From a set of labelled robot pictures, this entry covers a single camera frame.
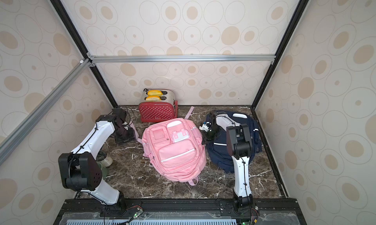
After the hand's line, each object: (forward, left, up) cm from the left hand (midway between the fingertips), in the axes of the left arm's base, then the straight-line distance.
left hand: (135, 138), depth 85 cm
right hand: (+4, -40, -13) cm, 43 cm away
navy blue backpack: (-3, -49, -8) cm, 50 cm away
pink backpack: (-2, -23, -8) cm, 24 cm away
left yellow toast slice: (+33, -7, +6) cm, 35 cm away
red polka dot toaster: (+24, -10, +4) cm, 26 cm away
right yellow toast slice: (+27, -7, +7) cm, 29 cm away
